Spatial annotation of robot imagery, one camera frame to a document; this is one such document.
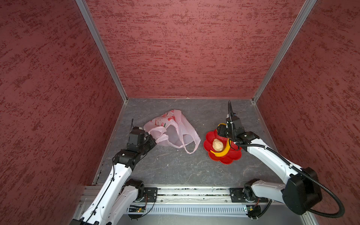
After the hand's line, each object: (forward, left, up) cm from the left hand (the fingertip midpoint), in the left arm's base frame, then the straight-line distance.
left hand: (156, 142), depth 79 cm
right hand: (+9, -38, -1) cm, 39 cm away
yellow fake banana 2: (+7, -37, +10) cm, 39 cm away
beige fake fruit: (+3, -38, -9) cm, 39 cm away
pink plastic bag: (+12, -9, -4) cm, 15 cm away
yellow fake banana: (0, -42, -12) cm, 44 cm away
